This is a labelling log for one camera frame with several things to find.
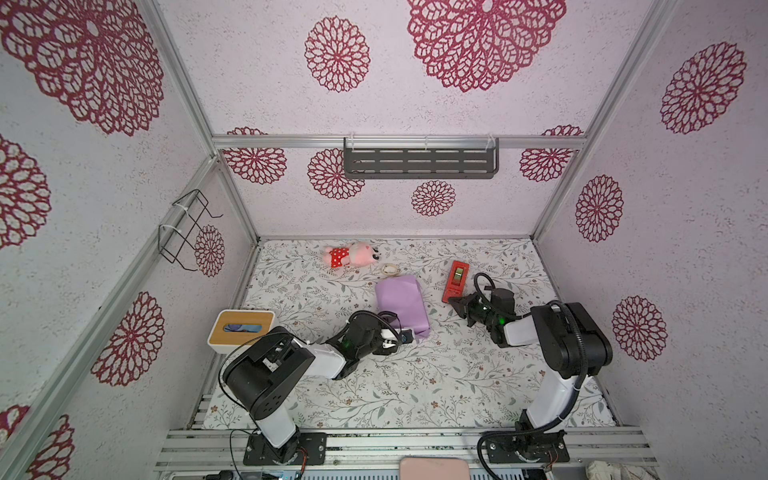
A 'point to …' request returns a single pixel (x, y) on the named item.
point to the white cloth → (604, 470)
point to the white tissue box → (234, 327)
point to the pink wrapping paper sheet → (404, 296)
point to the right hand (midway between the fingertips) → (447, 294)
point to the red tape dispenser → (456, 280)
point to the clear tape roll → (391, 269)
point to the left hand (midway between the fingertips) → (391, 326)
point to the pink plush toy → (358, 255)
